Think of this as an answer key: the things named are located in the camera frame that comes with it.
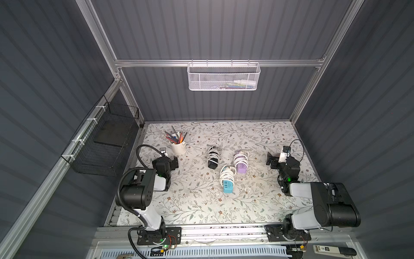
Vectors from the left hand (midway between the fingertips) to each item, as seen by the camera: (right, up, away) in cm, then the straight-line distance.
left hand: (167, 157), depth 96 cm
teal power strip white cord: (+35, -10, -9) cm, 37 cm away
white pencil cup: (+6, +5, +3) cm, 9 cm away
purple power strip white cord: (+43, -2, -5) cm, 44 cm away
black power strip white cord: (+27, +1, -2) cm, 27 cm away
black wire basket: (-24, +9, -22) cm, 34 cm away
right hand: (+66, +3, -5) cm, 66 cm away
